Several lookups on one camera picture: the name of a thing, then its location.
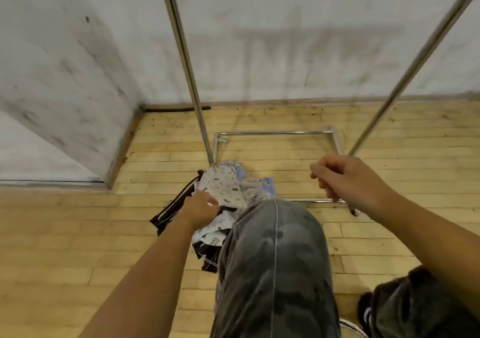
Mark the black striped right shoe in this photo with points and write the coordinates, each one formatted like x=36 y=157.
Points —
x=365 y=311

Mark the person's left forearm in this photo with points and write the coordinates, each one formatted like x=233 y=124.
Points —
x=150 y=285

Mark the person's left hand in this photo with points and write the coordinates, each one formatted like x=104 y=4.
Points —
x=198 y=210

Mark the chrome clothes rack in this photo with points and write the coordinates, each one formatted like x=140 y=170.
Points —
x=186 y=62

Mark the black baseboard strip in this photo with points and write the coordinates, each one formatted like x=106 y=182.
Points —
x=168 y=109

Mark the person's right hand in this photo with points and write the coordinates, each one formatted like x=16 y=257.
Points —
x=348 y=184

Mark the person's right forearm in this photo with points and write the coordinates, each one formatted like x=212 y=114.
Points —
x=431 y=244

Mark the chrome chair frame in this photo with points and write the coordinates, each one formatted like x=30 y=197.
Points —
x=352 y=325

